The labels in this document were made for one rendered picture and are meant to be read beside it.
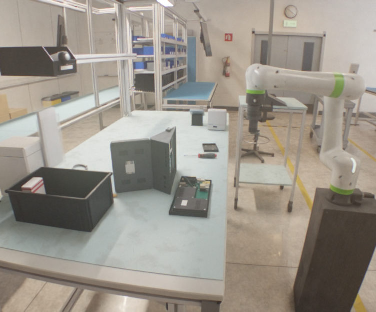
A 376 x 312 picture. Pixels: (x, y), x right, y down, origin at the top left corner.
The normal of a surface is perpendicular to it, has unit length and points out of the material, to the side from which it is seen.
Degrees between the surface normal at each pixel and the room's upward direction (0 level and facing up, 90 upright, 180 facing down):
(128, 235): 0
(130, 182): 90
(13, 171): 90
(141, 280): 0
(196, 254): 0
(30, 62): 90
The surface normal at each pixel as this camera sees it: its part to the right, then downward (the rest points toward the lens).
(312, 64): -0.15, 0.36
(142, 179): 0.28, 0.34
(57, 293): 0.00, -0.93
